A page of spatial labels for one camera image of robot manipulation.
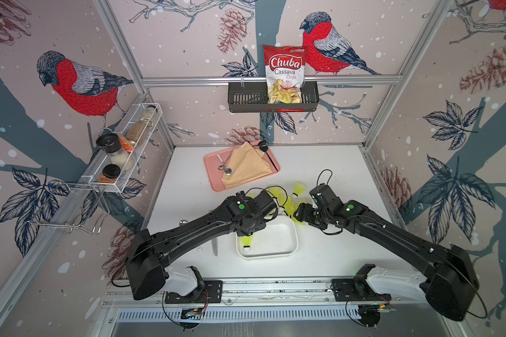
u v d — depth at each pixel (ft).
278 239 2.83
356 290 2.18
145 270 1.26
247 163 3.69
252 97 3.51
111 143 2.05
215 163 3.67
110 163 2.20
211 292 2.41
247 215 1.70
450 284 1.25
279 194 3.30
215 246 2.79
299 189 3.21
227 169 3.62
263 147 3.87
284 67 2.68
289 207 3.04
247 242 2.74
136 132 2.55
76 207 1.91
